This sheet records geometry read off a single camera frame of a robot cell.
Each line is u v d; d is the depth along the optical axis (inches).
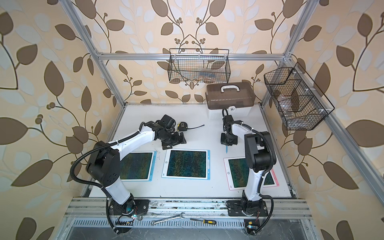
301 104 28.8
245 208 26.0
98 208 29.8
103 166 18.2
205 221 27.7
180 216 28.3
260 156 20.1
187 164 35.0
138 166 35.0
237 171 34.1
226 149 37.8
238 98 37.9
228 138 33.7
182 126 41.1
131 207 26.9
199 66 37.8
